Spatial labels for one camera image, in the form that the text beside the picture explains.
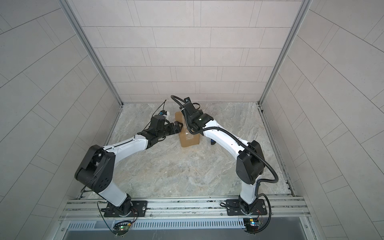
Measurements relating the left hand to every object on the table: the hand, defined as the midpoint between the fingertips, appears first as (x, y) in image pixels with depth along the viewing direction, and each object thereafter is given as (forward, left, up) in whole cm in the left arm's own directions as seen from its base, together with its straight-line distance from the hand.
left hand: (182, 123), depth 89 cm
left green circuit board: (-50, +23, -9) cm, 55 cm away
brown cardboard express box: (-9, -3, -2) cm, 10 cm away
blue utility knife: (-6, -19, -11) cm, 23 cm away
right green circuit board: (-48, -35, -12) cm, 61 cm away
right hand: (+2, -7, +6) cm, 10 cm away
